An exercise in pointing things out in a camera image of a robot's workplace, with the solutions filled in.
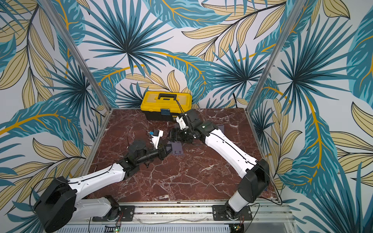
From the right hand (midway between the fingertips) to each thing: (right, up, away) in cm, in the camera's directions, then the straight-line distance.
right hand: (172, 138), depth 75 cm
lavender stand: (+3, -5, -3) cm, 6 cm away
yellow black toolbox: (-8, +20, +24) cm, 32 cm away
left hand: (+1, -5, -1) cm, 5 cm away
